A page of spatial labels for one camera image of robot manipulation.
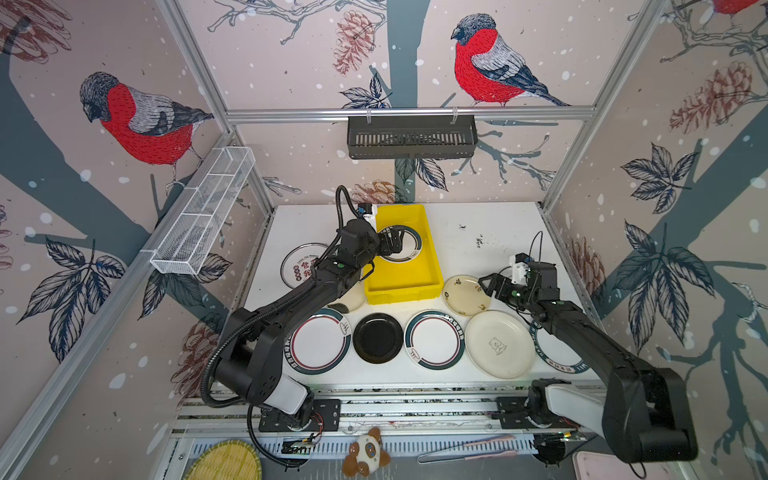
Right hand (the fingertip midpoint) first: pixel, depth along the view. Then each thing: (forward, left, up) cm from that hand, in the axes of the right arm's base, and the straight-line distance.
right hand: (488, 286), depth 87 cm
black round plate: (-14, +33, -8) cm, 37 cm away
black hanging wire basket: (+48, +24, +22) cm, 57 cm away
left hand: (+8, +29, +16) cm, 34 cm away
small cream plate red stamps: (+2, +6, -9) cm, 11 cm away
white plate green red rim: (+19, +23, -7) cm, 31 cm away
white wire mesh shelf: (+6, +79, +24) cm, 83 cm away
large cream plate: (-14, -3, -10) cm, 17 cm away
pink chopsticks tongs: (-41, +19, -9) cm, 46 cm away
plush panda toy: (-42, +33, -5) cm, 53 cm away
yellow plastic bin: (+6, +21, -8) cm, 23 cm away
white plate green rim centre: (-13, +16, -10) cm, 23 cm away
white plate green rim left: (-16, +51, -9) cm, 54 cm away
